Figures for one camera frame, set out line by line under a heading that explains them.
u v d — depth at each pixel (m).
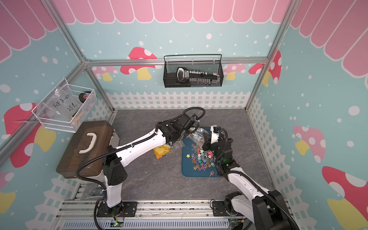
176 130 0.59
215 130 0.69
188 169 0.88
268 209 0.41
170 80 0.91
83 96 0.81
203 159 0.91
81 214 0.74
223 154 0.60
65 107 0.70
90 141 0.77
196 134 0.83
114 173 0.52
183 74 0.89
